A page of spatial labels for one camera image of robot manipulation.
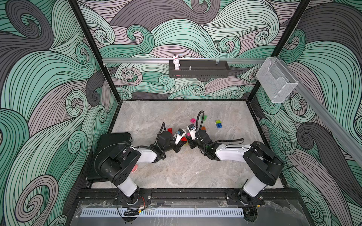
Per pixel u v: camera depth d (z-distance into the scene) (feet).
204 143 2.21
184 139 2.58
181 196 2.45
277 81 2.45
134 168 2.65
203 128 3.37
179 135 2.50
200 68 3.12
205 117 3.60
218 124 3.39
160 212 2.29
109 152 1.60
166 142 2.30
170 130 3.23
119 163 1.53
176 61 2.92
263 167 1.46
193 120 3.46
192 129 2.55
